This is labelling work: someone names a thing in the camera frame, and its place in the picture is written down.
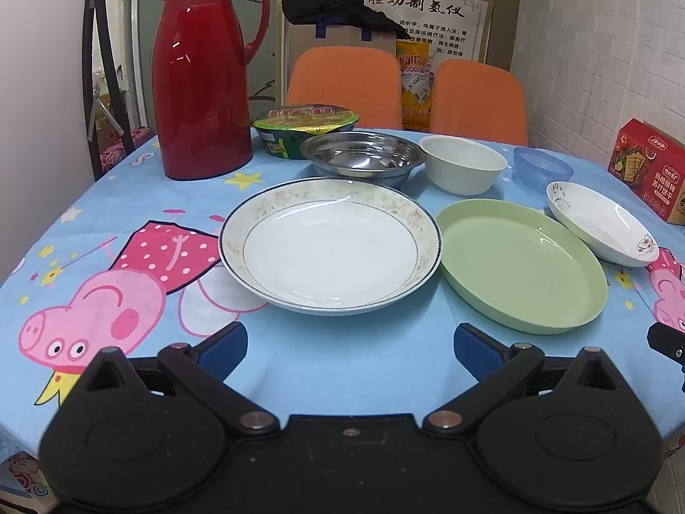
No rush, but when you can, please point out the red cracker box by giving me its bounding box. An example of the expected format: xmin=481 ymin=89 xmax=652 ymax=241
xmin=607 ymin=118 xmax=685 ymax=225

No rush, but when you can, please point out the cardboard box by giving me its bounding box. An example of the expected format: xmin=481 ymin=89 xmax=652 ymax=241
xmin=286 ymin=24 xmax=396 ymax=75

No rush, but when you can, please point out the yellow snack bag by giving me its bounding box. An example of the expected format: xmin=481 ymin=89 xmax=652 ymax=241
xmin=396 ymin=39 xmax=432 ymax=132

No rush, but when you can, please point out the blue translucent plastic bowl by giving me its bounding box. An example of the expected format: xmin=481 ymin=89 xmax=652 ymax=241
xmin=513 ymin=146 xmax=574 ymax=191

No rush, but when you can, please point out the cartoon pig tablecloth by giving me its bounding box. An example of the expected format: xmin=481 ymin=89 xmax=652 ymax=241
xmin=0 ymin=128 xmax=685 ymax=512

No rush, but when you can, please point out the poster board with text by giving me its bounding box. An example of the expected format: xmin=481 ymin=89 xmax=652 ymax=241
xmin=331 ymin=0 xmax=492 ymax=64

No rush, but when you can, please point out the right orange chair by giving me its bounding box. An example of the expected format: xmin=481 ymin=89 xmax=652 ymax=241
xmin=429 ymin=59 xmax=528 ymax=146

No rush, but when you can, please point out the red thermos jug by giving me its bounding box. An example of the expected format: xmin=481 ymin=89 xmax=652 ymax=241
xmin=151 ymin=0 xmax=271 ymax=181

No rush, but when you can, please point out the orange chair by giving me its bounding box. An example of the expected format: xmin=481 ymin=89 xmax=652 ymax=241
xmin=429 ymin=59 xmax=528 ymax=146
xmin=286 ymin=47 xmax=403 ymax=130

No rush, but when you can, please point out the light green plastic plate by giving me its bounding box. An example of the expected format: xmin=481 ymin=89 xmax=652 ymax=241
xmin=437 ymin=198 xmax=608 ymax=335

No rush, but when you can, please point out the white floral plate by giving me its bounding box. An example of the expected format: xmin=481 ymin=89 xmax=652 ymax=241
xmin=546 ymin=181 xmax=659 ymax=268

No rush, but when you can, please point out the green instant noodle bowl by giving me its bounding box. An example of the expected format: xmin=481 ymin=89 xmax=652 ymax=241
xmin=252 ymin=103 xmax=360 ymax=160

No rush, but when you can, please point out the stainless steel bowl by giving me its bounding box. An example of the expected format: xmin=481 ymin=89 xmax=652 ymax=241
xmin=301 ymin=131 xmax=425 ymax=188

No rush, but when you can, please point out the black metal stand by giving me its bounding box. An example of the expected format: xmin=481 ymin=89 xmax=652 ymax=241
xmin=81 ymin=0 xmax=135 ymax=180

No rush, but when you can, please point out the white ribbed bowl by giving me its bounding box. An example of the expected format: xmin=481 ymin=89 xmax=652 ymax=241
xmin=419 ymin=134 xmax=509 ymax=197

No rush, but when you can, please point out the large white blue-rimmed plate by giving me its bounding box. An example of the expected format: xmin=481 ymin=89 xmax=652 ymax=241
xmin=218 ymin=178 xmax=442 ymax=316

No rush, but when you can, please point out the black cloth on box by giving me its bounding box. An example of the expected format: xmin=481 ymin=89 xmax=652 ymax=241
xmin=281 ymin=0 xmax=410 ymax=39

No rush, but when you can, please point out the left orange chair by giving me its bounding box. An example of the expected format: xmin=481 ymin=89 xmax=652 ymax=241
xmin=286 ymin=47 xmax=403 ymax=130

